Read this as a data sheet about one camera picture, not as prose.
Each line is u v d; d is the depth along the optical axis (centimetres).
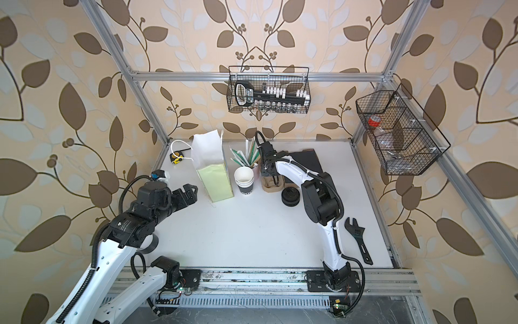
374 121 88
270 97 84
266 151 79
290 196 94
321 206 55
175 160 109
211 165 77
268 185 97
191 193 65
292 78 91
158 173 63
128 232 46
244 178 93
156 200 53
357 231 85
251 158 99
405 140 74
